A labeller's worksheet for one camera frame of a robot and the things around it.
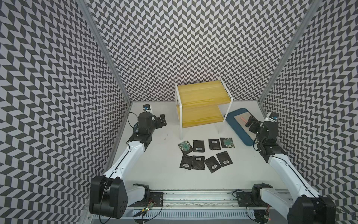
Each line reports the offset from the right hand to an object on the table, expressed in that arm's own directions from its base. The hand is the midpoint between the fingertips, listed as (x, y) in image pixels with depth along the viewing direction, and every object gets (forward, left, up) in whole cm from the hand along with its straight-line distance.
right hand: (256, 122), depth 81 cm
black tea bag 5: (-17, +34, -21) cm, 43 cm away
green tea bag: (-3, +14, -19) cm, 24 cm away
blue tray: (+10, +2, -20) cm, 23 cm away
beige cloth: (+21, -7, -21) cm, 31 cm away
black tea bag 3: (-4, +22, -19) cm, 30 cm away
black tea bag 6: (-18, +25, -19) cm, 36 cm away
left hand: (+4, +59, +1) cm, 59 cm away
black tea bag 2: (-5, +33, -20) cm, 39 cm away
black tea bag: (-7, +42, -18) cm, 46 cm away
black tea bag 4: (-16, +41, -20) cm, 49 cm away
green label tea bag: (-14, +17, -21) cm, 30 cm away
